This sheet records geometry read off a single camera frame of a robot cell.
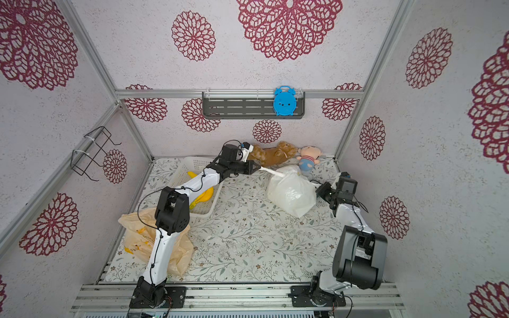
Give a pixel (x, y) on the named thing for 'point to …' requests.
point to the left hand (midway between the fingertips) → (258, 165)
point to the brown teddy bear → (274, 156)
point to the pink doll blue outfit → (308, 158)
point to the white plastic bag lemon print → (289, 191)
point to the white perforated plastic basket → (196, 164)
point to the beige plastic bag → (140, 232)
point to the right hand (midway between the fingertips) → (321, 184)
